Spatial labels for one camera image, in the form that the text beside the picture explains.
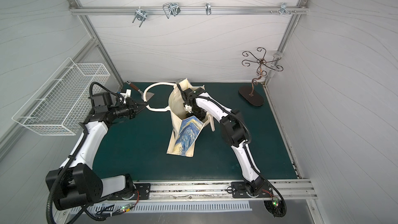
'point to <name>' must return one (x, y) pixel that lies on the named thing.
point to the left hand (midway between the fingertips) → (148, 104)
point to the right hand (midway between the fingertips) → (195, 122)
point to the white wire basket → (59, 106)
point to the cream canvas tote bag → (190, 86)
